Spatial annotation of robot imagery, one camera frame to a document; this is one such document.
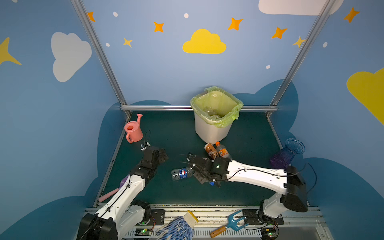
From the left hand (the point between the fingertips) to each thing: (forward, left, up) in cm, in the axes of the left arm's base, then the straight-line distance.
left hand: (161, 153), depth 86 cm
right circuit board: (-36, -56, -11) cm, 67 cm away
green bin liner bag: (+36, -34, +5) cm, 50 cm away
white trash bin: (+12, -29, +6) cm, 32 cm away
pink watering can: (+15, +21, -1) cm, 26 cm away
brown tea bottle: (+6, -30, -6) cm, 31 cm away
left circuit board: (-37, +5, -11) cm, 39 cm away
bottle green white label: (+32, -31, +3) cm, 45 cm away
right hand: (-10, -22, +3) cm, 24 cm away
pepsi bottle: (-9, -12, -6) cm, 16 cm away
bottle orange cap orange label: (+6, -37, -6) cm, 38 cm away
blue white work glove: (-35, -12, -10) cm, 38 cm away
